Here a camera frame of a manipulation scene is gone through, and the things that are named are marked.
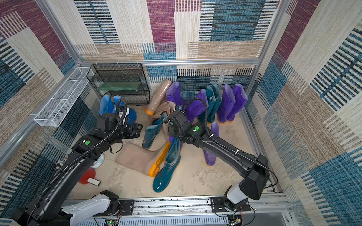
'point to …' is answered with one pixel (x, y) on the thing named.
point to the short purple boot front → (194, 109)
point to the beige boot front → (141, 160)
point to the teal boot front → (172, 157)
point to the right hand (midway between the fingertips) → (175, 128)
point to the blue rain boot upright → (106, 105)
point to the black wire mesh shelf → (127, 81)
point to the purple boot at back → (173, 93)
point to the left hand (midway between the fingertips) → (136, 125)
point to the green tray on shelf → (119, 86)
